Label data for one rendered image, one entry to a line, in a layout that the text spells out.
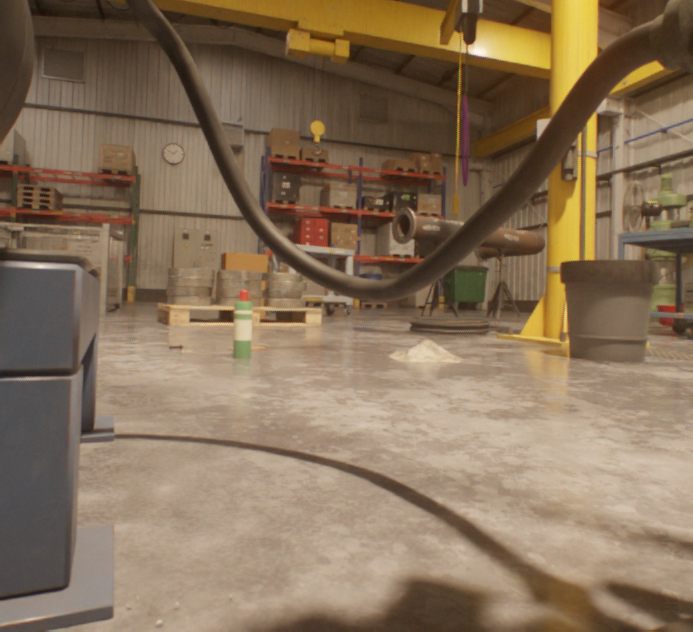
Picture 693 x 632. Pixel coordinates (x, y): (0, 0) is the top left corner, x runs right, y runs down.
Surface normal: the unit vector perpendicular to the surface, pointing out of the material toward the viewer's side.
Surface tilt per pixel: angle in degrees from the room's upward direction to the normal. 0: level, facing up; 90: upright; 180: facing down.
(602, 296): 95
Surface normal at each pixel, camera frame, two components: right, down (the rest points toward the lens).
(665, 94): -0.95, -0.04
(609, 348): -0.37, 0.05
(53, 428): 0.40, -0.01
